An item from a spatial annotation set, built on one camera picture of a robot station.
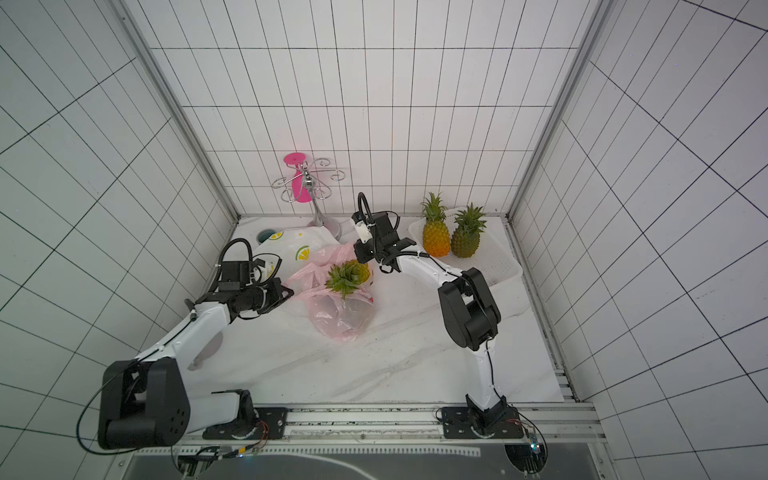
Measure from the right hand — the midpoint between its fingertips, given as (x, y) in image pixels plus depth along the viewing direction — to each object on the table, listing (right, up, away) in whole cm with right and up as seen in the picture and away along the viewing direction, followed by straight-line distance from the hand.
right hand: (361, 236), depth 95 cm
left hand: (-20, -17, -9) cm, 28 cm away
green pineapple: (-3, -12, -14) cm, 18 cm away
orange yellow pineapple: (+25, 0, +3) cm, 25 cm away
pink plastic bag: (-5, -23, -14) cm, 27 cm away
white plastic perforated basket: (+45, -8, +2) cm, 46 cm away
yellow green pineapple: (+35, -1, +2) cm, 35 cm away
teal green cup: (-35, +1, +7) cm, 36 cm away
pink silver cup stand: (-16, +19, -3) cm, 25 cm away
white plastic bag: (-27, -5, +5) cm, 28 cm away
